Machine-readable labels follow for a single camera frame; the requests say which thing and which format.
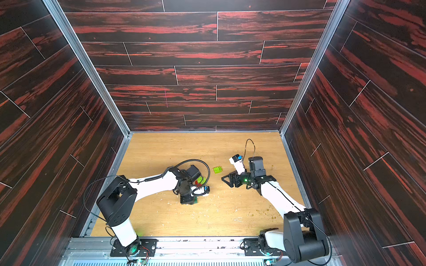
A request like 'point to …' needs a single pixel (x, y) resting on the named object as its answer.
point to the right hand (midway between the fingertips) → (230, 175)
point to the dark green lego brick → (196, 200)
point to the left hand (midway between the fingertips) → (193, 199)
